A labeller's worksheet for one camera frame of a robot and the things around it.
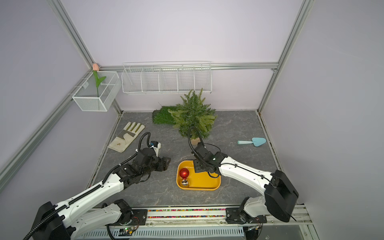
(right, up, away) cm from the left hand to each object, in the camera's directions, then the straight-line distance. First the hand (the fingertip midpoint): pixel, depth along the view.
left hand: (165, 160), depth 80 cm
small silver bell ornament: (+10, -12, 0) cm, 16 cm away
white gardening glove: (-34, +11, +25) cm, 43 cm away
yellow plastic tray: (+11, -12, +3) cm, 17 cm away
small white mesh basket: (-39, +34, -3) cm, 51 cm away
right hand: (+18, -2, +3) cm, 19 cm away
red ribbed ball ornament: (+10, -8, +4) cm, 13 cm away
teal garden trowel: (+59, +8, +22) cm, 63 cm away
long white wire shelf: (-3, +51, +17) cm, 53 cm away
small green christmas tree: (+15, +24, 0) cm, 28 cm away
